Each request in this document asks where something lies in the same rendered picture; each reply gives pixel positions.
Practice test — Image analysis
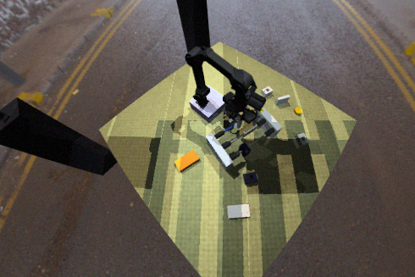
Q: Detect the orange rectangular block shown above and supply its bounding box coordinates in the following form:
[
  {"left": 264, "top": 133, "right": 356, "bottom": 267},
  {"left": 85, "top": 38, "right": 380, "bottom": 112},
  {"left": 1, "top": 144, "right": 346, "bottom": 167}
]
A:
[{"left": 174, "top": 150, "right": 200, "bottom": 172}]

